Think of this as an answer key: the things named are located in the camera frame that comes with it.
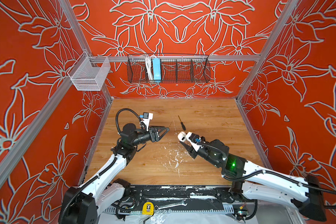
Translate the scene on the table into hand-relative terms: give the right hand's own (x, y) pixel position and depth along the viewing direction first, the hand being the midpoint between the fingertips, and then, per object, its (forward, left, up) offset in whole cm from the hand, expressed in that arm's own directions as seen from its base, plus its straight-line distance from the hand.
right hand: (181, 137), depth 67 cm
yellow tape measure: (-27, +17, -23) cm, 39 cm away
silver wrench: (-26, +13, -25) cm, 39 cm away
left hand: (+4, +8, +1) cm, 9 cm away
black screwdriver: (+23, -4, -25) cm, 34 cm away
